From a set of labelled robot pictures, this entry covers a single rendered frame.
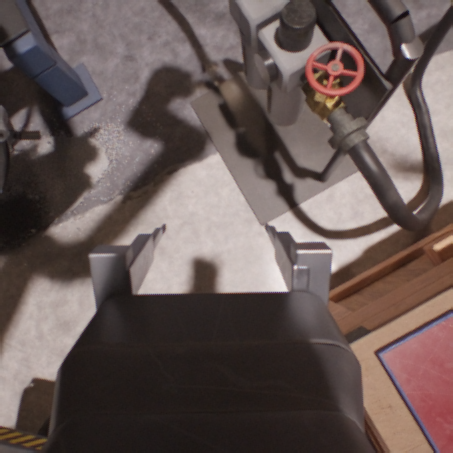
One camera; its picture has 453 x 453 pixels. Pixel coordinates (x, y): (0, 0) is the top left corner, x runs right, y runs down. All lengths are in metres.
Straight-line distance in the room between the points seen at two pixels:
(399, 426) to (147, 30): 1.14
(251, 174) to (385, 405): 0.65
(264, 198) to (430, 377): 0.59
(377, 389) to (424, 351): 0.07
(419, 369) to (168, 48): 1.02
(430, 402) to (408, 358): 0.05
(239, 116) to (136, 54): 0.38
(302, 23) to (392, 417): 0.50
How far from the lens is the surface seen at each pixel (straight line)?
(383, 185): 0.51
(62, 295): 1.07
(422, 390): 0.49
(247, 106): 1.00
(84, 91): 1.13
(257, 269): 0.90
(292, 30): 0.50
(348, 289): 0.81
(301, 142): 0.96
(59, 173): 1.11
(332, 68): 0.47
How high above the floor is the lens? 0.90
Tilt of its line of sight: 81 degrees down
